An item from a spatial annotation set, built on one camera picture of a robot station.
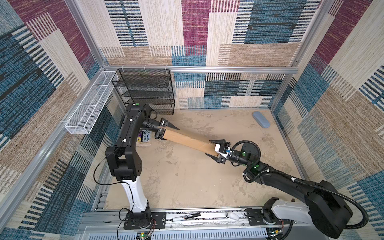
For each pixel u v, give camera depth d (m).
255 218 0.73
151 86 1.08
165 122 0.70
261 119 1.12
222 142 0.69
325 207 0.41
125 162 0.50
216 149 0.62
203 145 0.70
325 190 0.43
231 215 0.72
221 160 0.67
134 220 0.67
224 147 0.61
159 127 0.70
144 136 1.02
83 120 0.92
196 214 0.76
